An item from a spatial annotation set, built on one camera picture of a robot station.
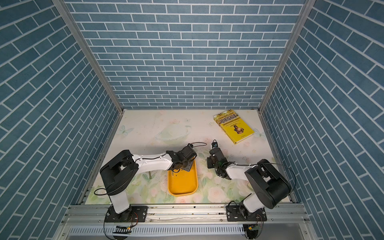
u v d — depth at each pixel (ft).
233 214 2.41
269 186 1.47
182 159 2.28
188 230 2.53
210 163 2.73
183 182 2.79
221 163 2.37
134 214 2.41
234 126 3.51
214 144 2.77
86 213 2.53
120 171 1.68
